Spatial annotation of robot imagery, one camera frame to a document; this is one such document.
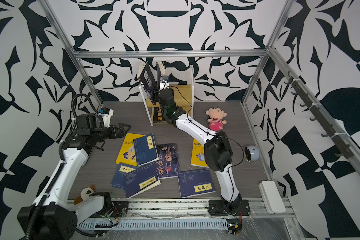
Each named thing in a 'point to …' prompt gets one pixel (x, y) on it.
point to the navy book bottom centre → (141, 180)
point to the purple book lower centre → (167, 166)
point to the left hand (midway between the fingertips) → (123, 124)
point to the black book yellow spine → (157, 116)
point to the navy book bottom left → (122, 170)
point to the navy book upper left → (145, 149)
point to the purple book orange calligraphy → (159, 76)
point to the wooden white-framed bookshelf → (184, 97)
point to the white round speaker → (251, 153)
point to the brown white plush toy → (85, 193)
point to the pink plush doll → (216, 115)
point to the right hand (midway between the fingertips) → (160, 83)
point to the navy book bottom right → (195, 182)
